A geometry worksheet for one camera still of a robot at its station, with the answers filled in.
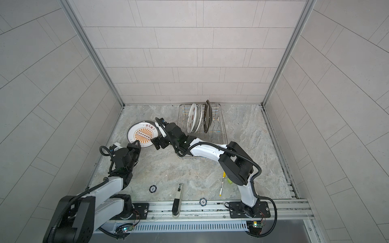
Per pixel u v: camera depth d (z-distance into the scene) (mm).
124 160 641
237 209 707
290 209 726
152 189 780
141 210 707
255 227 680
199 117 889
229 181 520
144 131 881
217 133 979
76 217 437
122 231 645
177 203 698
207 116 1018
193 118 963
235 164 477
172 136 610
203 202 738
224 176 820
